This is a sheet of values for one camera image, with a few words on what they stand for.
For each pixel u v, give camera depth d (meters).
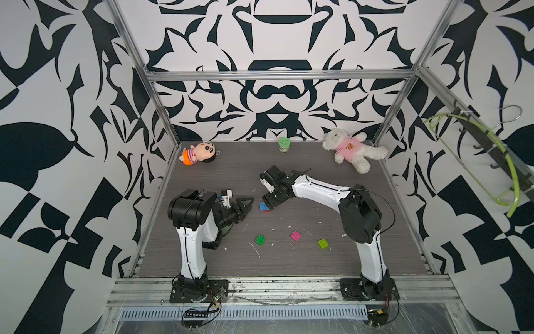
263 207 0.85
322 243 0.83
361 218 0.52
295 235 0.85
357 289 0.74
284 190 0.68
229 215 0.84
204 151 1.05
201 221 0.55
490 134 0.59
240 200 0.85
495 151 0.59
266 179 0.78
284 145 1.14
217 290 0.73
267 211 0.93
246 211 0.83
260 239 0.85
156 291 0.76
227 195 0.89
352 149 1.07
